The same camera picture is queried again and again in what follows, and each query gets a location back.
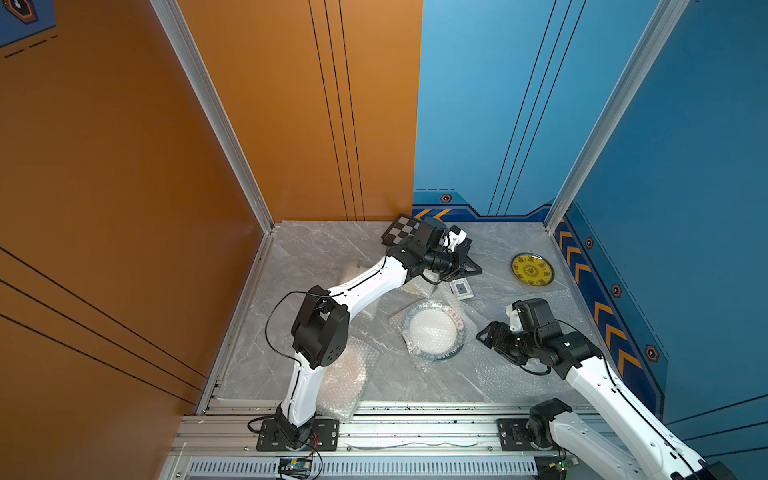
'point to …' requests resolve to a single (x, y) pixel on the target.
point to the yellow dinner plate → (533, 269)
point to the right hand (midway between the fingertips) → (483, 340)
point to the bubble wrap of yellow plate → (496, 378)
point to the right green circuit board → (554, 467)
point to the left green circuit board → (295, 468)
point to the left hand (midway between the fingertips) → (485, 267)
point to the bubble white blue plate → (435, 330)
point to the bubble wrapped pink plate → (344, 379)
